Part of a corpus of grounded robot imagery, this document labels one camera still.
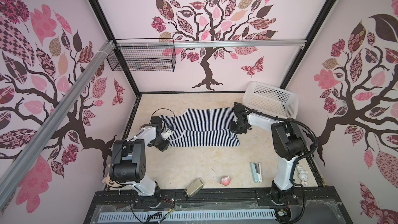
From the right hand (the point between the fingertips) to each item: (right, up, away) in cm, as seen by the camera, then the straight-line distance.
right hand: (231, 129), depth 98 cm
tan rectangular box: (-23, -25, -24) cm, 42 cm away
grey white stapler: (+10, -20, -17) cm, 28 cm away
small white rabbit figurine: (+34, -21, -19) cm, 44 cm away
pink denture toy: (-7, -22, -23) cm, 33 cm away
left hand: (-44, -10, -7) cm, 46 cm away
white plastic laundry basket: (+32, +20, +16) cm, 41 cm away
